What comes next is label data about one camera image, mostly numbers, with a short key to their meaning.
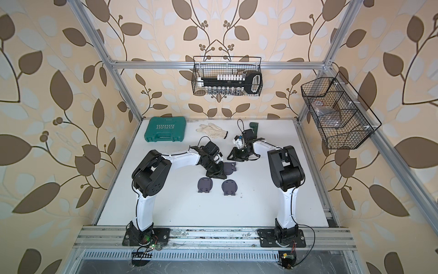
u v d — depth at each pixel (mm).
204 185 893
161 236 739
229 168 945
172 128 1092
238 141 953
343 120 732
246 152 849
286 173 542
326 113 695
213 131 1148
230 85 864
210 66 912
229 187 893
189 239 753
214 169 839
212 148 812
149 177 532
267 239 735
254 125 1155
